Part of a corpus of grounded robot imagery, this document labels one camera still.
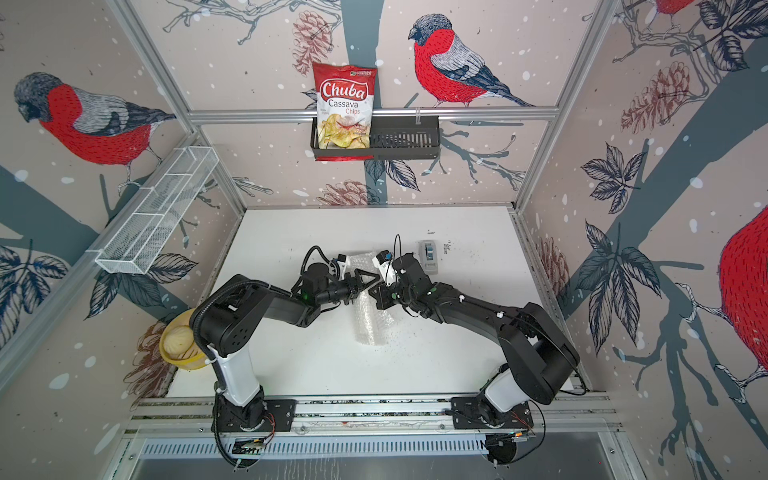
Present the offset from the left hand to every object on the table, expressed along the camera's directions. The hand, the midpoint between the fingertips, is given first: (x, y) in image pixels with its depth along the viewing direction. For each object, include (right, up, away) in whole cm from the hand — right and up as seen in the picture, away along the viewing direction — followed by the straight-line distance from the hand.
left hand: (381, 280), depth 87 cm
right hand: (-3, -2, -3) cm, 5 cm away
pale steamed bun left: (-57, -16, -6) cm, 59 cm away
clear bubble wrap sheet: (-2, -11, -4) cm, 12 cm away
